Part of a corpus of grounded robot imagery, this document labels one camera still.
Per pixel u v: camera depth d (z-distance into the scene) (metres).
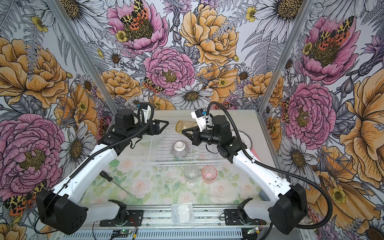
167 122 0.71
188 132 0.68
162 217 0.76
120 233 0.71
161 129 0.69
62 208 0.38
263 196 0.79
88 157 0.47
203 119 0.63
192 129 0.68
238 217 0.68
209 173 0.88
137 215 0.75
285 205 0.38
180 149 0.92
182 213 0.79
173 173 0.90
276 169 0.44
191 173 0.89
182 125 0.77
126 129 0.58
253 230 0.72
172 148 1.00
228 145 0.54
